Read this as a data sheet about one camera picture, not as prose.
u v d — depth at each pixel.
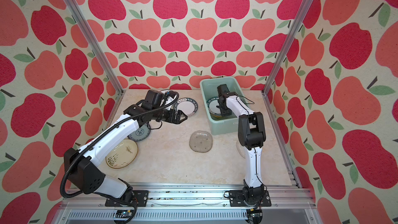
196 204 0.73
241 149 0.91
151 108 0.60
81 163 0.41
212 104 1.10
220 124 0.86
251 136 0.57
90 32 0.88
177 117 0.69
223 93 0.83
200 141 0.94
